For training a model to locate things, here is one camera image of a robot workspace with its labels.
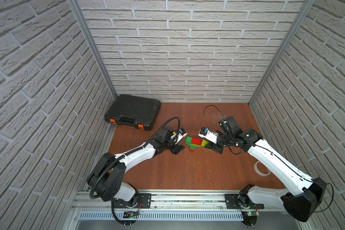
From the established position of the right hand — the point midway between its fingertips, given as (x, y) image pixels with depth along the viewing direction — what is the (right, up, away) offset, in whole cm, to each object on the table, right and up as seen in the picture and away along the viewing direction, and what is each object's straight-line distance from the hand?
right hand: (210, 141), depth 75 cm
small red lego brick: (-8, -9, +16) cm, 20 cm away
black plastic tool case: (-47, +17, +32) cm, 59 cm away
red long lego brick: (-6, -1, +8) cm, 10 cm away
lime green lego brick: (-4, 0, -2) cm, 4 cm away
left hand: (-15, -2, +10) cm, 18 cm away
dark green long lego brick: (-11, -1, +8) cm, 13 cm away
